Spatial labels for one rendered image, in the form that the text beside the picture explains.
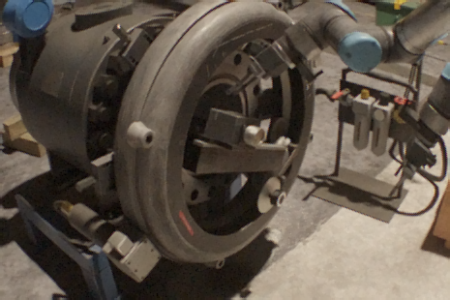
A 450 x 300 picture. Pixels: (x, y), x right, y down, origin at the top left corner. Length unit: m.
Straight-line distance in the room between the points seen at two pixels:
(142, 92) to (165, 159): 0.15
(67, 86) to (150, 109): 0.46
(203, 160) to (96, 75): 0.41
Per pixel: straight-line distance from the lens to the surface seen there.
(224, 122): 1.02
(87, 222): 1.19
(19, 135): 2.72
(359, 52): 0.93
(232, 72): 1.28
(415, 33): 0.94
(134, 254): 1.05
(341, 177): 2.20
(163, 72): 0.95
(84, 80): 1.27
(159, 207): 1.01
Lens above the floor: 1.16
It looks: 28 degrees down
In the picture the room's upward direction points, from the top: 1 degrees counter-clockwise
